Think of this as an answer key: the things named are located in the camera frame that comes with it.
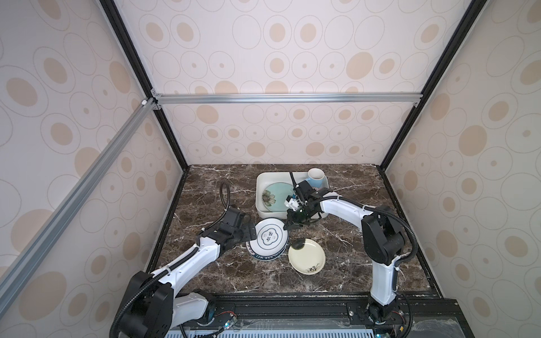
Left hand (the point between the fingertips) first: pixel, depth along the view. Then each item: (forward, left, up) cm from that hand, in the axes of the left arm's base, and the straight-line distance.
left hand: (252, 228), depth 86 cm
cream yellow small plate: (-10, -24, -8) cm, 27 cm away
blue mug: (+28, -29, -1) cm, 40 cm away
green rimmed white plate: (-6, -6, -5) cm, 10 cm away
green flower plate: (+22, -9, -8) cm, 25 cm away
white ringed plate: (+4, -7, -5) cm, 10 cm away
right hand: (+2, -14, -3) cm, 14 cm away
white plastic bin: (+30, -3, -5) cm, 31 cm away
